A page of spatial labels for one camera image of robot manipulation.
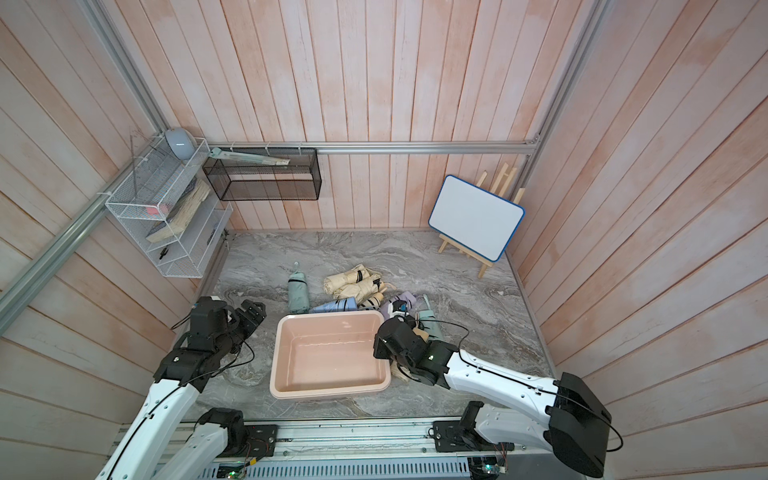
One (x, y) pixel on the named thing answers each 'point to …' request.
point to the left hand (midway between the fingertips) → (259, 318)
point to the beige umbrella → (402, 374)
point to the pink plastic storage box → (327, 354)
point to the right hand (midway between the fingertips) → (374, 336)
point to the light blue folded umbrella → (343, 304)
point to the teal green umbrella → (429, 323)
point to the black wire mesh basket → (235, 180)
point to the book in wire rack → (182, 215)
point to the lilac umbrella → (407, 296)
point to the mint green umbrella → (298, 296)
